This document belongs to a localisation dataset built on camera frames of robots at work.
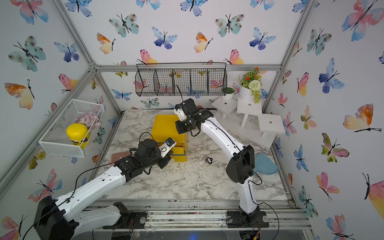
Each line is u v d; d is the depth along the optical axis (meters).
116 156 0.96
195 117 0.59
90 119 0.69
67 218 0.41
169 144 0.66
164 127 0.85
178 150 0.76
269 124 0.93
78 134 0.64
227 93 0.94
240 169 0.58
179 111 0.75
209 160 0.95
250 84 0.83
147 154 0.59
